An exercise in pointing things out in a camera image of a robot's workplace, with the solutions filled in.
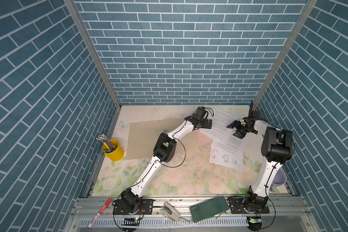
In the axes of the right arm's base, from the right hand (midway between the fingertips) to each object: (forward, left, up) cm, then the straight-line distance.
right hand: (230, 128), depth 103 cm
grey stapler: (-54, +36, -1) cm, 65 cm away
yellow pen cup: (-30, +71, +4) cm, 77 cm away
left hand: (+4, +16, -1) cm, 17 cm away
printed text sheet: (-11, -1, -5) cm, 12 cm away
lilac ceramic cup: (-33, -23, -1) cm, 41 cm away
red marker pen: (-56, +70, -1) cm, 90 cm away
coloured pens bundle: (-24, +78, +14) cm, 83 cm away
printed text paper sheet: (+11, +4, -3) cm, 12 cm away
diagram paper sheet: (-22, +9, -3) cm, 24 cm away
